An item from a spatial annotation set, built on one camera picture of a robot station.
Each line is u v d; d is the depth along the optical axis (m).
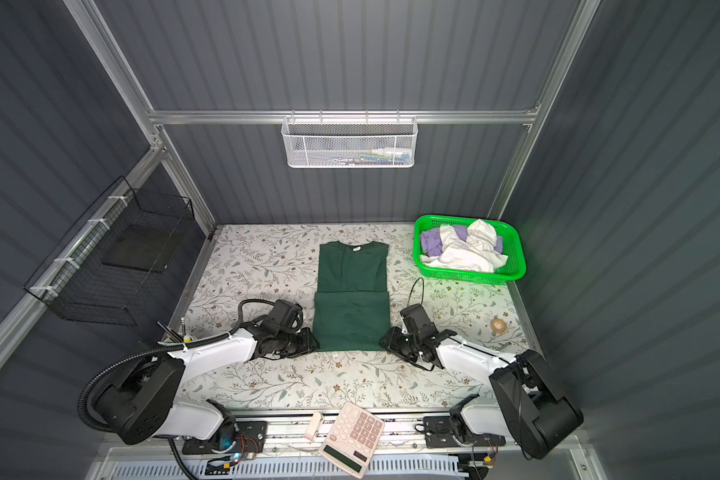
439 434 0.73
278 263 1.09
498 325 0.93
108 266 0.72
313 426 0.74
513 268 1.01
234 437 0.71
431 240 1.06
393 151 0.91
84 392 0.41
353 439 0.72
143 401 0.43
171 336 0.79
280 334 0.71
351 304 0.96
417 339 0.68
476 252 1.02
